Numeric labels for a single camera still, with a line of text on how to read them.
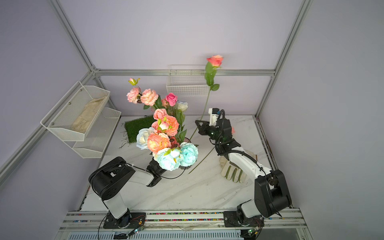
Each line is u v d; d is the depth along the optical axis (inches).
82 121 30.1
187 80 41.9
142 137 20.8
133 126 43.4
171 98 25.5
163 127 16.1
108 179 19.2
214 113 28.0
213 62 27.2
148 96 24.4
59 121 26.9
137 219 28.9
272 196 16.5
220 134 24.2
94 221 29.4
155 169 27.1
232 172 34.9
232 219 28.8
